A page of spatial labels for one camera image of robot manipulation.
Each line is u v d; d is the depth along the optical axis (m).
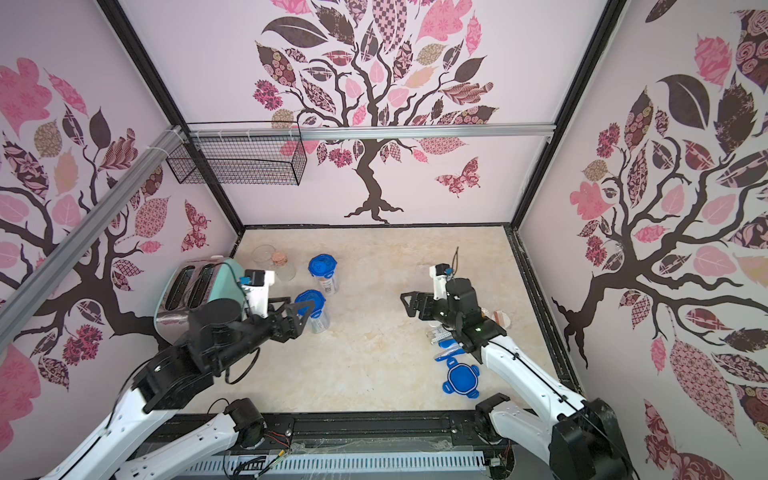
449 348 0.88
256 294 0.54
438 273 0.72
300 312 0.81
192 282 0.81
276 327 0.55
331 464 0.70
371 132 0.94
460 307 0.60
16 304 0.50
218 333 0.44
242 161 1.22
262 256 1.07
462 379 0.82
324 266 0.92
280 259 0.98
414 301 0.71
